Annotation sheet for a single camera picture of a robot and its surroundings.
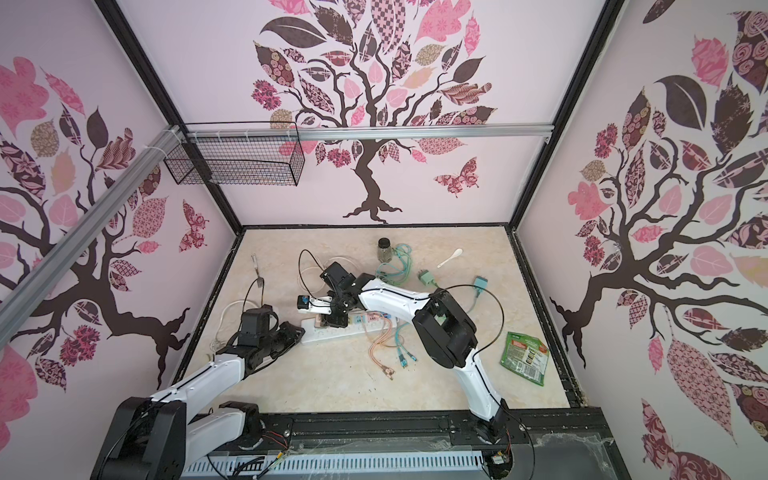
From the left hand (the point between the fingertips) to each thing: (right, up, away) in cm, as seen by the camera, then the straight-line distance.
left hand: (306, 335), depth 89 cm
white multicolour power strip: (+16, +3, +1) cm, 16 cm away
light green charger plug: (+39, +16, +15) cm, 44 cm away
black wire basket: (-24, +58, +6) cm, 63 cm away
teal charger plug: (+58, +14, +15) cm, 61 cm away
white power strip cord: (-28, -2, 0) cm, 28 cm away
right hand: (+5, +7, 0) cm, 9 cm away
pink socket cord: (+7, +24, +19) cm, 31 cm away
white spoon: (+51, +25, +22) cm, 61 cm away
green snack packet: (+66, -5, -3) cm, 66 cm away
